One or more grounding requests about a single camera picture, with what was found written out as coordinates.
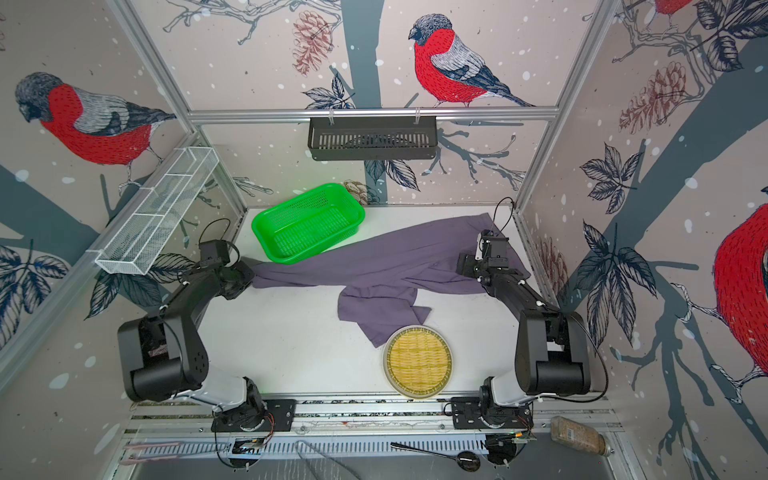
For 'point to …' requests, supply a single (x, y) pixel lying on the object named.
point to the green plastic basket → (310, 224)
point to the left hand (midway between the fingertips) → (247, 275)
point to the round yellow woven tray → (417, 362)
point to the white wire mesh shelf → (131, 247)
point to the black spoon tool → (468, 461)
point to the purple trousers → (380, 281)
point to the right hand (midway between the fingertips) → (472, 264)
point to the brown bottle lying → (564, 430)
